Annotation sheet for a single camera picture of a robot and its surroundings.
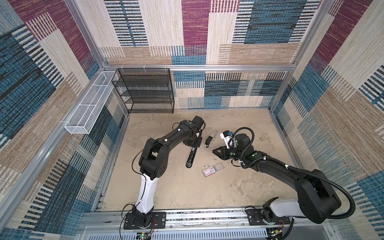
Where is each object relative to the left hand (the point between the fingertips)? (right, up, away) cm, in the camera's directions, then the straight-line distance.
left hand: (196, 143), depth 95 cm
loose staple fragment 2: (+7, -13, -3) cm, 15 cm away
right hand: (+10, -4, -11) cm, 15 cm away
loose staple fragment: (+5, -13, -3) cm, 14 cm away
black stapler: (-3, -9, -1) cm, 9 cm away
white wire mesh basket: (-53, +14, -25) cm, 60 cm away
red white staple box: (+7, -16, -6) cm, 18 cm away
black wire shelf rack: (-36, +36, +15) cm, 54 cm away
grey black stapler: (+9, +2, +2) cm, 9 cm away
